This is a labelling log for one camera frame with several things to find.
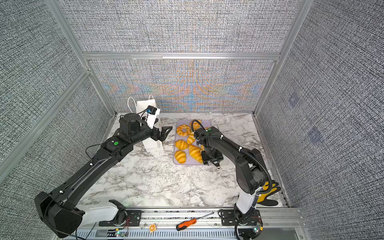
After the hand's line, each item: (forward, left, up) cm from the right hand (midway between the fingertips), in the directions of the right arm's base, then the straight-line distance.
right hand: (213, 161), depth 85 cm
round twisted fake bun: (+14, +10, +15) cm, 23 cm away
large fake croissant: (+7, +9, -3) cm, 12 cm away
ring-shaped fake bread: (+24, +20, -4) cm, 32 cm away
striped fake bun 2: (+5, +19, -4) cm, 20 cm away
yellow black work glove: (-25, -13, +23) cm, 36 cm away
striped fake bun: (+14, +19, -3) cm, 24 cm away
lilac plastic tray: (+11, +16, -6) cm, 20 cm away
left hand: (+8, +25, +24) cm, 36 cm away
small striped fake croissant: (+19, +13, -4) cm, 23 cm away
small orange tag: (-31, +31, -6) cm, 44 cm away
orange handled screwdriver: (-30, +17, -6) cm, 35 cm away
